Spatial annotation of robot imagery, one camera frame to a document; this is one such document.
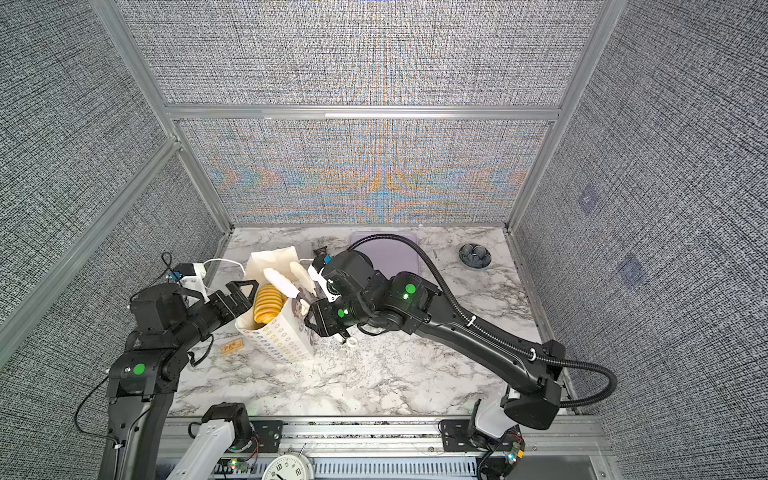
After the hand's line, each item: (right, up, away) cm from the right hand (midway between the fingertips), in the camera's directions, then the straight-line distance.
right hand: (312, 315), depth 61 cm
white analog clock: (-7, -35, +6) cm, 36 cm away
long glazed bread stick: (-15, 0, +15) cm, 21 cm away
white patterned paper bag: (-8, -7, +11) cm, 16 cm away
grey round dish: (+47, +12, +46) cm, 67 cm away
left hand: (-17, +5, +7) cm, 18 cm away
